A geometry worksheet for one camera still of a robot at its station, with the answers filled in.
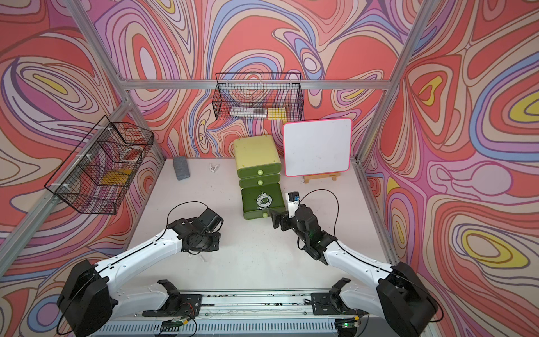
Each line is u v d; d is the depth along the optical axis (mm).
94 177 728
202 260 822
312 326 703
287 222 728
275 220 733
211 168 1136
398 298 407
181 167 1127
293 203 705
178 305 715
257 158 916
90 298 392
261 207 984
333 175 1066
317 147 1017
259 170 889
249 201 997
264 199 1013
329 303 682
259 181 957
